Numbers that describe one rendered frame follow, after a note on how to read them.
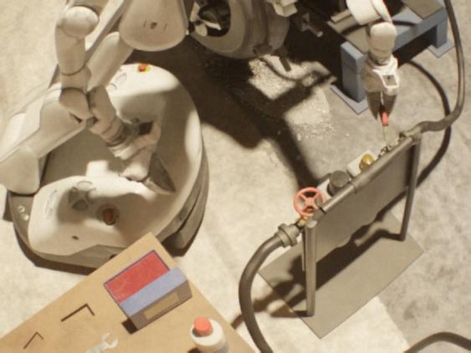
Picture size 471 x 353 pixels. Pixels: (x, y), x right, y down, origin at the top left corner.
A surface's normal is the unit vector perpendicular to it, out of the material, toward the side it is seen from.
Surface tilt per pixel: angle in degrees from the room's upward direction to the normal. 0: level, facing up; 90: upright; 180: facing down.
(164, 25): 91
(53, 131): 90
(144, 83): 0
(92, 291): 0
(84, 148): 0
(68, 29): 91
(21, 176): 90
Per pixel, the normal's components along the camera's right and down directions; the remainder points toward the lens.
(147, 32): -0.06, 0.86
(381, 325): -0.10, -0.51
